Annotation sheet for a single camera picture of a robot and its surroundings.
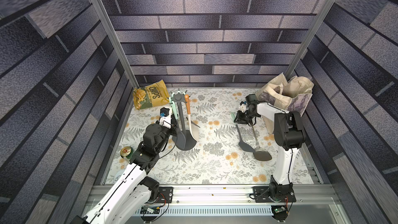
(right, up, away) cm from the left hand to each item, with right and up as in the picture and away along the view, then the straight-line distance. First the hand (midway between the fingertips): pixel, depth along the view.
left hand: (176, 114), depth 73 cm
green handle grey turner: (+37, -20, +18) cm, 46 cm away
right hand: (+36, -6, +28) cm, 46 cm away
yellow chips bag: (-23, +10, +32) cm, 40 cm away
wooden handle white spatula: (+8, -9, +12) cm, 17 cm away
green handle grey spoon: (+46, -24, +14) cm, 54 cm away
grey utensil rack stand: (+3, -14, +3) cm, 14 cm away
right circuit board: (+50, -47, -1) cm, 69 cm away
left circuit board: (-12, -45, -2) cm, 47 cm away
